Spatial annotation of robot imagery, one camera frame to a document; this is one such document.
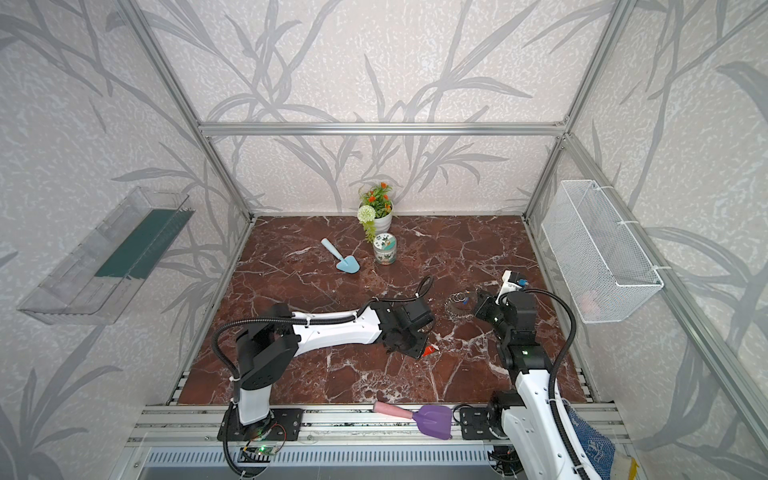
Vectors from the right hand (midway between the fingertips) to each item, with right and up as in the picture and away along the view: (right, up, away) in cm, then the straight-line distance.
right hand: (479, 282), depth 81 cm
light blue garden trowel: (-41, +3, +24) cm, 48 cm away
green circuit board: (-57, -41, -9) cm, 71 cm away
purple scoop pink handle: (-13, -34, -7) cm, 37 cm away
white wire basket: (+22, +6, -18) cm, 29 cm away
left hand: (-15, -18, +2) cm, 23 cm away
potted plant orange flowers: (-31, +22, +23) cm, 44 cm away
